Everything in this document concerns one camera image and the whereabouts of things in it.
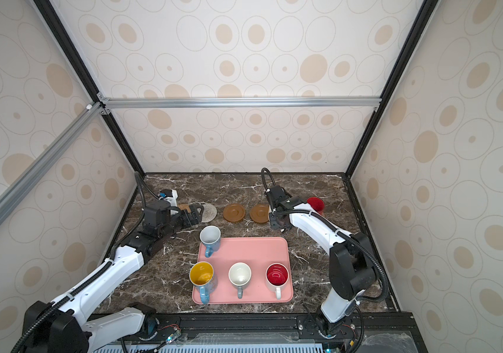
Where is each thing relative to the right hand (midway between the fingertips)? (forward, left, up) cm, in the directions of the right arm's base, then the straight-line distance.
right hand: (282, 221), depth 90 cm
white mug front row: (-19, +17, -7) cm, 27 cm away
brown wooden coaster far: (+10, +9, -9) cm, 16 cm away
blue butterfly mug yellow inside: (-20, +31, -7) cm, 38 cm away
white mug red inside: (-20, +3, -8) cm, 22 cm away
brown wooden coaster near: (+11, +21, -9) cm, 25 cm away
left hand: (-1, +31, +12) cm, 33 cm away
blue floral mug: (-5, +29, -3) cm, 30 cm away
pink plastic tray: (-10, +16, -9) cm, 21 cm away
